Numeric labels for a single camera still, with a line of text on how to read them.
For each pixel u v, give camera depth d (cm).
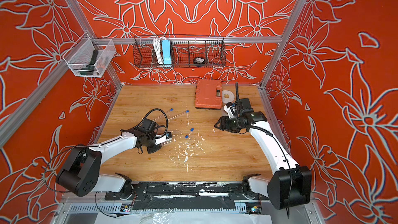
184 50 98
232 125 67
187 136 92
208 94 109
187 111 104
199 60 96
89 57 92
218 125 74
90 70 80
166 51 89
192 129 95
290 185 38
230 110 67
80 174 42
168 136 79
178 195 73
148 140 74
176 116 101
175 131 96
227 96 111
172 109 104
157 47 88
